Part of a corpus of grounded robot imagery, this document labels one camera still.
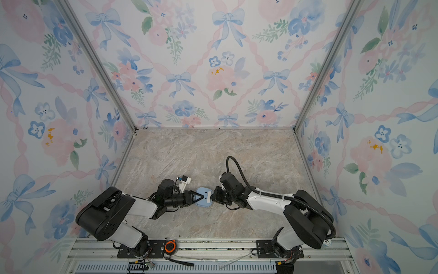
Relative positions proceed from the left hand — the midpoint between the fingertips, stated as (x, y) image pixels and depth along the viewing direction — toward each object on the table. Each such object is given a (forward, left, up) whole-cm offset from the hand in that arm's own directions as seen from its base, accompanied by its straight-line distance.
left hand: (203, 198), depth 85 cm
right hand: (0, -4, +1) cm, 4 cm away
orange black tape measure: (-21, +12, -1) cm, 24 cm away
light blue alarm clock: (+3, 0, +1) cm, 3 cm away
